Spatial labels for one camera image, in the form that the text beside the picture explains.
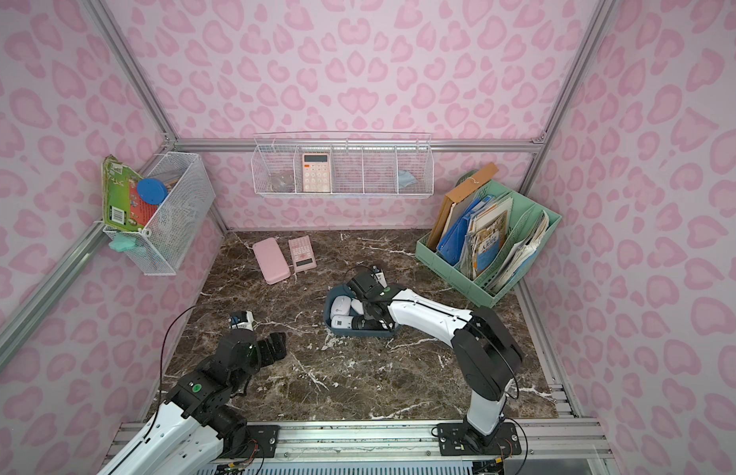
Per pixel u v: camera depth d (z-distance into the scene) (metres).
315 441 0.75
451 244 0.98
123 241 0.64
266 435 0.75
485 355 0.46
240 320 0.69
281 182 0.93
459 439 0.72
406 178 1.00
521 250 0.82
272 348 0.71
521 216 0.88
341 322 0.90
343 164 0.98
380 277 0.80
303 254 1.10
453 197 0.83
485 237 0.91
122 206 0.70
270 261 1.11
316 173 0.95
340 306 0.95
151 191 0.75
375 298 0.65
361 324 0.88
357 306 0.95
